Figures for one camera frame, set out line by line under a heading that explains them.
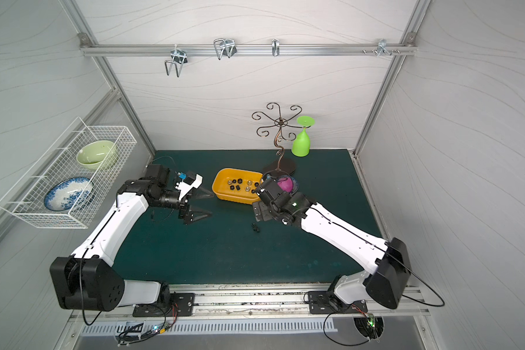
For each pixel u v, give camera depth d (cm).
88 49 77
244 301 75
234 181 108
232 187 105
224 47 75
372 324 71
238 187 104
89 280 40
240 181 108
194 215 64
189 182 63
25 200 56
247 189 104
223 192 104
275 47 78
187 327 70
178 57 78
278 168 110
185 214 63
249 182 107
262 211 68
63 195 63
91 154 70
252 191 104
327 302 65
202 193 74
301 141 92
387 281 39
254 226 93
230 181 108
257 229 91
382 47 77
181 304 73
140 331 71
